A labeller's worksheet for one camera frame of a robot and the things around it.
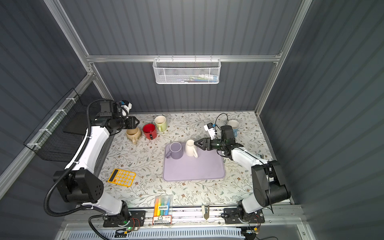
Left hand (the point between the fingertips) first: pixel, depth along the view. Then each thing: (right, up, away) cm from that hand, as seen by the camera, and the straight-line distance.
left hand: (136, 121), depth 83 cm
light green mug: (+9, 0, +21) cm, 23 cm away
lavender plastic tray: (+41, -28, +11) cm, 51 cm away
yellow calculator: (-9, -33, +3) cm, 34 cm away
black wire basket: (-31, -8, -13) cm, 35 cm away
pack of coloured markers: (+17, -46, -7) cm, 49 cm away
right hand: (+35, -13, +1) cm, 38 cm away
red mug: (+1, -6, +23) cm, 24 cm away
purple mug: (+22, -18, +6) cm, 29 cm away
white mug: (+30, -17, +8) cm, 36 cm away
